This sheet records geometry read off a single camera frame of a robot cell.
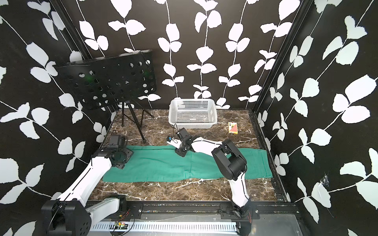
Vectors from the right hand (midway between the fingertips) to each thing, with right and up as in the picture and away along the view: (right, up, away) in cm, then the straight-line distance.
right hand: (177, 146), depth 95 cm
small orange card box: (+40, +12, +11) cm, 44 cm away
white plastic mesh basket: (+11, +24, +23) cm, 35 cm away
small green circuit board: (-25, -35, -24) cm, 49 cm away
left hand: (-26, -2, -11) cm, 28 cm away
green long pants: (-7, -10, -6) cm, 14 cm away
